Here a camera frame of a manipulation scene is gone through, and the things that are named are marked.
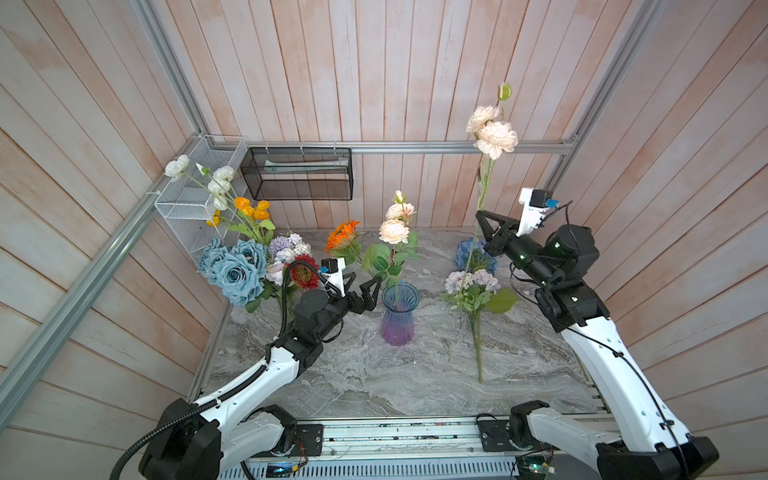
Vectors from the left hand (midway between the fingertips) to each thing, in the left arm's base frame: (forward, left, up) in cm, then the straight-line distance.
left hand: (369, 281), depth 75 cm
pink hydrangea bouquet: (+5, -31, -12) cm, 34 cm away
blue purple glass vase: (-2, -8, -7) cm, 11 cm away
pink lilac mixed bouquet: (+6, +22, +6) cm, 24 cm away
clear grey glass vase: (-5, +19, +1) cm, 19 cm away
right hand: (+4, -23, +20) cm, 31 cm away
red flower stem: (-1, +16, +4) cm, 17 cm away
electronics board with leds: (-37, -40, -25) cm, 60 cm away
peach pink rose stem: (+3, -5, +4) cm, 7 cm away
